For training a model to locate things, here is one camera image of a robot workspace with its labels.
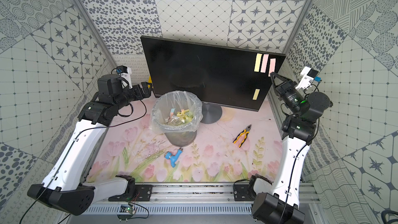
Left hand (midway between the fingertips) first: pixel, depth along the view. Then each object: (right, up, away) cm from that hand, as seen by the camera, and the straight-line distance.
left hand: (139, 82), depth 69 cm
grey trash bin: (+18, -29, +11) cm, 35 cm away
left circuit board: (-6, -60, +1) cm, 60 cm away
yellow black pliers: (+56, -28, +26) cm, 68 cm away
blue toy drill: (+13, -41, +15) cm, 45 cm away
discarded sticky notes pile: (+16, -18, +13) cm, 28 cm away
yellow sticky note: (+56, -5, +7) cm, 56 cm away
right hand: (+54, +2, -11) cm, 55 cm away
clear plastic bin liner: (+15, -8, +15) cm, 23 cm away
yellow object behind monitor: (0, +2, +13) cm, 13 cm away
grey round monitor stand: (+34, -18, +35) cm, 52 cm away
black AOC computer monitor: (+40, +7, +24) cm, 47 cm away
